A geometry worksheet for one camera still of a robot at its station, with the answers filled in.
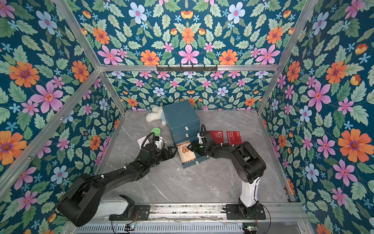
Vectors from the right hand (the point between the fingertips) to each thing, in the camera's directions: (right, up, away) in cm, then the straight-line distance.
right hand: (193, 145), depth 95 cm
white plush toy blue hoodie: (-28, +22, +15) cm, 39 cm away
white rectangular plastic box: (-36, +3, +3) cm, 37 cm away
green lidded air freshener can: (-26, +9, +7) cm, 28 cm away
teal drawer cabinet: (-5, +14, -11) cm, 18 cm away
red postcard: (+18, +5, +9) cm, 20 cm away
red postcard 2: (+29, +4, +9) cm, 31 cm away
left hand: (-11, -1, -9) cm, 14 cm away
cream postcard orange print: (-4, -6, -1) cm, 7 cm away
